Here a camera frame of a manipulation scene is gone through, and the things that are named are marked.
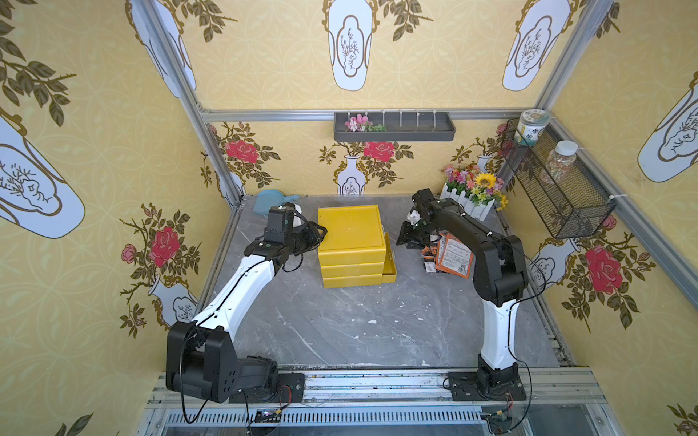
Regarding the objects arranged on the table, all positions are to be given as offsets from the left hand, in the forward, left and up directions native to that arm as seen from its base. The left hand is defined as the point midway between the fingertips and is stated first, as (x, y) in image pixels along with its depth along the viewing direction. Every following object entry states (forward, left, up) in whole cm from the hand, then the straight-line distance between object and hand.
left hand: (315, 232), depth 84 cm
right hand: (+5, -32, -12) cm, 34 cm away
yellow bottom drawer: (-8, -24, -14) cm, 29 cm away
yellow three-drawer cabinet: (-8, -12, +1) cm, 15 cm away
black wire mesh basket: (+7, -77, +10) cm, 78 cm away
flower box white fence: (+21, -63, -16) cm, 69 cm away
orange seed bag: (+1, -40, -17) cm, 44 cm away
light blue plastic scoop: (+35, +25, -20) cm, 47 cm away
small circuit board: (-45, +12, -22) cm, 51 cm away
